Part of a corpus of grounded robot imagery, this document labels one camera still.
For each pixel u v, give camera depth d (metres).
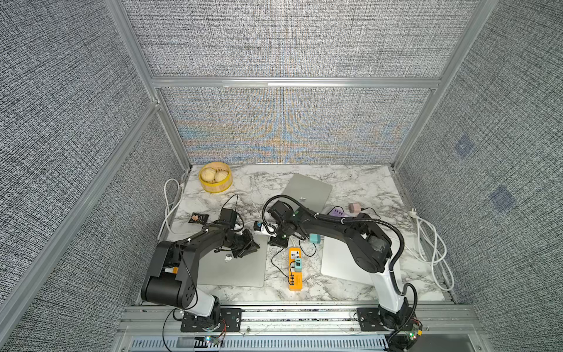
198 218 0.98
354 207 1.00
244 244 0.79
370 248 0.53
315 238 0.90
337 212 0.98
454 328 0.72
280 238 0.82
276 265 0.86
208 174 1.10
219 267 0.85
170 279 0.44
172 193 1.12
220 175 1.07
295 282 0.79
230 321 0.73
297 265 0.78
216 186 1.07
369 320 0.74
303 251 0.88
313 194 1.08
